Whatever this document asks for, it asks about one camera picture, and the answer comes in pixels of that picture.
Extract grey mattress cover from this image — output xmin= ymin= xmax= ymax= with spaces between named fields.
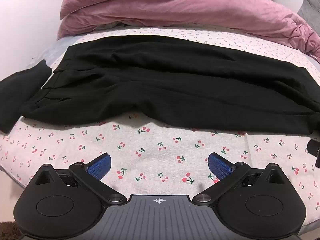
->
xmin=31 ymin=35 xmax=75 ymax=69

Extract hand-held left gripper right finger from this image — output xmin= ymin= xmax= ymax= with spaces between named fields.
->
xmin=192 ymin=152 xmax=287 ymax=205

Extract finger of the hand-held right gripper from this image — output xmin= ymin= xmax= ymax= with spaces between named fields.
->
xmin=307 ymin=139 xmax=320 ymax=169

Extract black folded garment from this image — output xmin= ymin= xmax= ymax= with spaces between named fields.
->
xmin=0 ymin=60 xmax=53 ymax=134

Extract black pants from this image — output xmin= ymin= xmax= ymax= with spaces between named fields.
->
xmin=19 ymin=35 xmax=320 ymax=135

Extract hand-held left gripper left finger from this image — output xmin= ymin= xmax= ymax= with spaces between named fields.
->
xmin=32 ymin=153 xmax=127 ymax=205

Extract pink duvet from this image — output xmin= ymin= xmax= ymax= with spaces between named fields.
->
xmin=57 ymin=0 xmax=320 ymax=63

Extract cherry print bed sheet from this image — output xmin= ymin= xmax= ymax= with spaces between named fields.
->
xmin=0 ymin=26 xmax=320 ymax=222

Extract grey pillow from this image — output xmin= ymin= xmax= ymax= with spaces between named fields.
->
xmin=297 ymin=0 xmax=320 ymax=34

